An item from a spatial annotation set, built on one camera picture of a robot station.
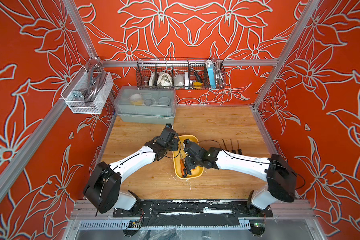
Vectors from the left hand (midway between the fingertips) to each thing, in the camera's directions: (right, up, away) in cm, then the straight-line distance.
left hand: (175, 140), depth 87 cm
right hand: (+5, -11, -5) cm, 13 cm away
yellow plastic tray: (+1, -9, 0) cm, 9 cm away
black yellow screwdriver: (+33, -6, +9) cm, 35 cm away
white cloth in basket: (-7, +37, +4) cm, 38 cm away
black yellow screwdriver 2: (+41, -7, +7) cm, 42 cm away
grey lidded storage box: (-24, +23, +14) cm, 36 cm away
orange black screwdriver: (+5, -15, -5) cm, 16 cm away
